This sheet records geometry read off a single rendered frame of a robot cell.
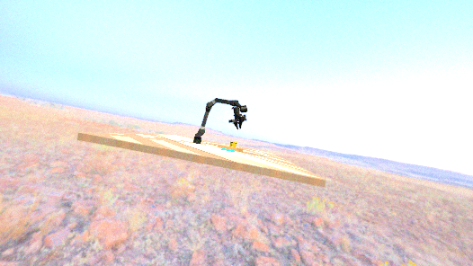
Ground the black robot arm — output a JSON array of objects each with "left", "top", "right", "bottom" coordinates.
[{"left": 193, "top": 98, "right": 247, "bottom": 144}]

